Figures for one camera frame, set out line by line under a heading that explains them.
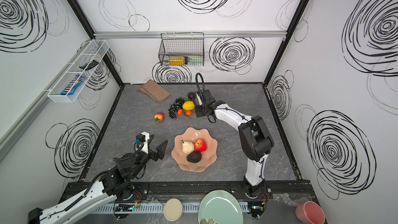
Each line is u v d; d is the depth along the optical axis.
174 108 1.02
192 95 1.07
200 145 0.82
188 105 1.02
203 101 0.73
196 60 0.87
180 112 1.01
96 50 0.93
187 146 0.81
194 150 0.82
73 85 0.67
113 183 0.57
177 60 0.87
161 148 0.71
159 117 0.96
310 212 0.61
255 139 0.48
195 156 0.79
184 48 0.99
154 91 1.15
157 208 0.64
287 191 0.74
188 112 1.01
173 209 0.64
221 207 0.70
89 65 0.78
